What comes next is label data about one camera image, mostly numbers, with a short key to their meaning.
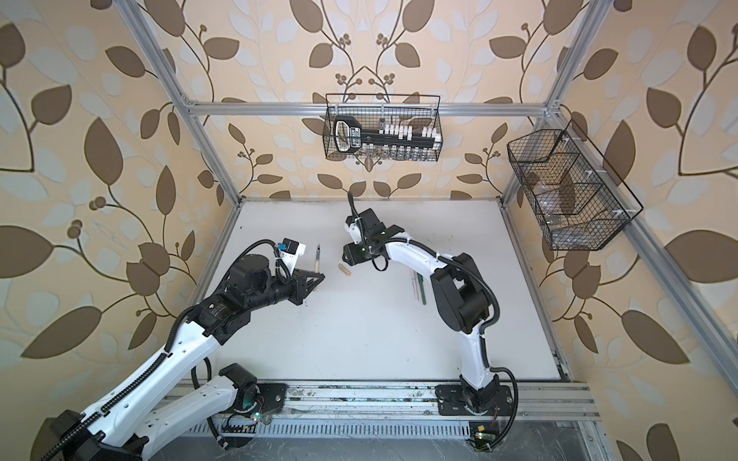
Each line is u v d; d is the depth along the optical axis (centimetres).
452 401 73
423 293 94
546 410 73
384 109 89
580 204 73
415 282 96
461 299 52
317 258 71
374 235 73
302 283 62
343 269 99
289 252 63
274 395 75
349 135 83
